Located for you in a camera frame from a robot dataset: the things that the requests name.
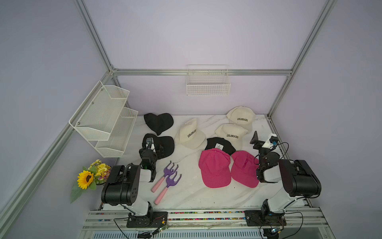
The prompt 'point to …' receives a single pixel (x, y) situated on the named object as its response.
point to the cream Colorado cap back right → (242, 116)
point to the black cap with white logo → (220, 143)
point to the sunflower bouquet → (97, 174)
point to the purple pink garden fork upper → (167, 172)
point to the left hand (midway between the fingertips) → (153, 147)
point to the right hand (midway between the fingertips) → (263, 134)
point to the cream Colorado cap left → (189, 136)
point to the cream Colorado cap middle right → (233, 132)
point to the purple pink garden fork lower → (170, 181)
